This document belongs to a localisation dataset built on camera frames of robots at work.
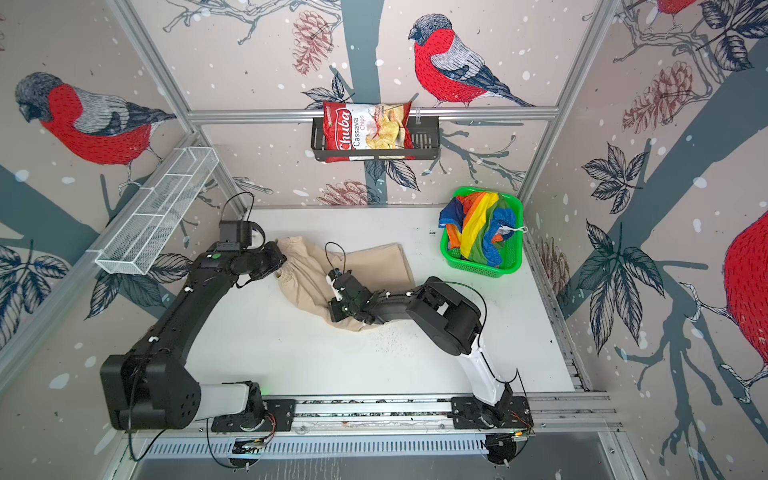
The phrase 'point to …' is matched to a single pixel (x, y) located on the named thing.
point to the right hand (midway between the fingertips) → (325, 315)
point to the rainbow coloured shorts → (481, 225)
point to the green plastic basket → (465, 265)
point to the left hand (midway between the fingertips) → (284, 254)
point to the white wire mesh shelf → (136, 243)
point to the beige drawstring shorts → (303, 274)
